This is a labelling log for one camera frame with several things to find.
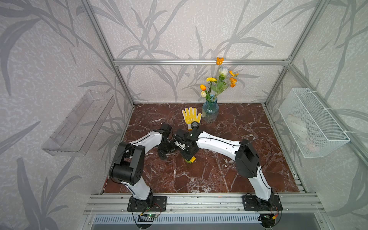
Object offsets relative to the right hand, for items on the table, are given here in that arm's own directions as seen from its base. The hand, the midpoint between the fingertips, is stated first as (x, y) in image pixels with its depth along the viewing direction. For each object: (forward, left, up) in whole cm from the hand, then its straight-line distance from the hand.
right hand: (186, 155), depth 86 cm
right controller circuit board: (-30, -43, -10) cm, 53 cm away
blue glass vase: (+31, -17, +5) cm, 36 cm away
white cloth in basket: (+8, -63, +17) cm, 65 cm away
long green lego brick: (-3, -1, -2) cm, 4 cm away
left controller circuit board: (-29, +17, -5) cm, 34 cm away
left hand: (+4, +7, -3) cm, 8 cm away
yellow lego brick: (-3, -4, +2) cm, 6 cm away
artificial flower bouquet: (+45, -27, +23) cm, 58 cm away
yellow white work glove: (+35, -2, -5) cm, 35 cm away
